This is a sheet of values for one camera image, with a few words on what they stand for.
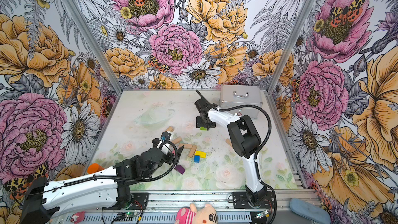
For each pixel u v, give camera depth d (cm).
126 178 52
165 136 63
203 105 81
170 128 99
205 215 65
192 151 90
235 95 98
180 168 84
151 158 54
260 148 54
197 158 88
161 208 73
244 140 55
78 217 67
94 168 75
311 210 70
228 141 95
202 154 89
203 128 91
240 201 74
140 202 73
